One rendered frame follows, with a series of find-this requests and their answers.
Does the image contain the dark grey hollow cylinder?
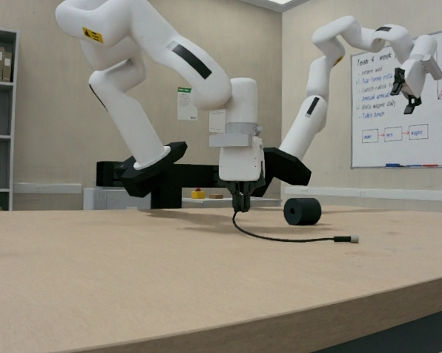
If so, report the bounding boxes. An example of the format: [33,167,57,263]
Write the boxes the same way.
[283,198,322,225]

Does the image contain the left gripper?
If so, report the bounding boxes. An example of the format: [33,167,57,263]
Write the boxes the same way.
[390,59,427,115]

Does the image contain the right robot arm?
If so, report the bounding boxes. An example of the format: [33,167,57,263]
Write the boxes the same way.
[56,0,263,170]

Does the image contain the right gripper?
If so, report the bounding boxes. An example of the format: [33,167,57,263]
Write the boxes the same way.
[218,135,265,213]

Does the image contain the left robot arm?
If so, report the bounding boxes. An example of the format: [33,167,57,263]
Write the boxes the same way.
[279,16,442,161]

